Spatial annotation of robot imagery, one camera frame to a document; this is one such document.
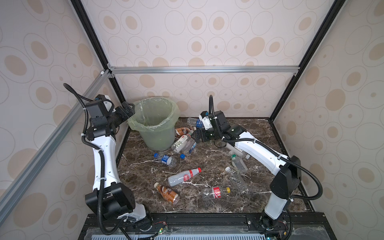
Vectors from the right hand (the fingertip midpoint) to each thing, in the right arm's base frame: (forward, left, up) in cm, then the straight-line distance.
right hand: (198, 133), depth 81 cm
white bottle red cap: (-16, +9, -19) cm, 27 cm away
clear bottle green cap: (-7, -26, -22) cm, 34 cm away
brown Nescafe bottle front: (-26, +15, -18) cm, 35 cm away
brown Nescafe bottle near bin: (+17, +11, -18) cm, 27 cm away
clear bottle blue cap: (+6, +5, -20) cm, 21 cm away
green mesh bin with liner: (+23, +30, -11) cm, 39 cm away
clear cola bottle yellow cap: (-26, -9, -18) cm, 32 cm away
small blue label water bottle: (-5, +18, -21) cm, 28 cm away
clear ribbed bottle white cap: (-17, -23, -23) cm, 37 cm away
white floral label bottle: (+4, +14, -17) cm, 22 cm away
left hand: (+5, +32, +16) cm, 36 cm away
